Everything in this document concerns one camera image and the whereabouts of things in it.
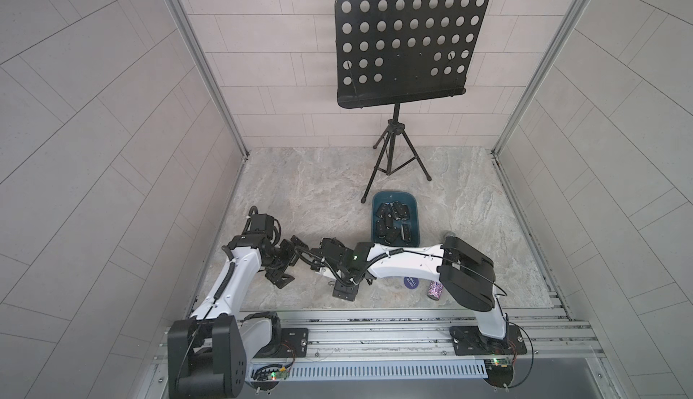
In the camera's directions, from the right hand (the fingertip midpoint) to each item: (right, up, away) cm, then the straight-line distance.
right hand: (344, 280), depth 84 cm
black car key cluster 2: (+16, +13, +7) cm, 22 cm away
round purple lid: (+21, 0, -2) cm, 21 cm away
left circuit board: (-18, -16, -19) cm, 31 cm away
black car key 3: (+21, +14, +7) cm, 26 cm away
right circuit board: (+41, -18, -15) cm, 47 cm away
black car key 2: (+19, +21, +10) cm, 30 cm away
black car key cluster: (+12, +15, +8) cm, 21 cm away
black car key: (+14, +20, +12) cm, 27 cm away
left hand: (-11, +9, -2) cm, 14 cm away
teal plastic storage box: (+23, +25, +14) cm, 37 cm away
